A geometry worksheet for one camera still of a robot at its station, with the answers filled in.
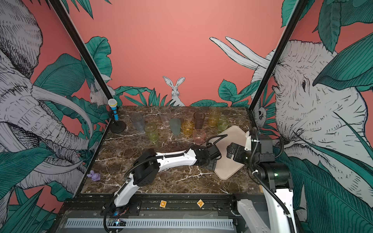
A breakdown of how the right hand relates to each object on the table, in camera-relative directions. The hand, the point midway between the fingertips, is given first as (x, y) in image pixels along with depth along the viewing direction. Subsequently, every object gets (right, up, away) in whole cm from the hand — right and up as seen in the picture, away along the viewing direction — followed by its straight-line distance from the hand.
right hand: (234, 146), depth 66 cm
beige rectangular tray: (+1, -17, +22) cm, 28 cm away
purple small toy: (-74, -20, +14) cm, 77 cm away
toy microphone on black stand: (-75, +8, +41) cm, 85 cm away
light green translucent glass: (-49, +6, +35) cm, 60 cm away
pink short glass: (-14, +1, +35) cm, 38 cm away
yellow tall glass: (0, +17, +57) cm, 59 cm away
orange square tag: (-35, -32, +9) cm, 48 cm away
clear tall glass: (-42, +18, +55) cm, 71 cm away
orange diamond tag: (-15, -31, +9) cm, 36 cm away
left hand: (-8, -14, +21) cm, 26 cm away
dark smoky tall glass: (-14, +15, +39) cm, 44 cm away
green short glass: (+5, +11, +43) cm, 44 cm away
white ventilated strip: (-38, -39, +4) cm, 55 cm away
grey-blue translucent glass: (-57, +11, +34) cm, 67 cm away
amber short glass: (-23, +7, +42) cm, 48 cm away
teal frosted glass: (-32, +8, +41) cm, 53 cm away
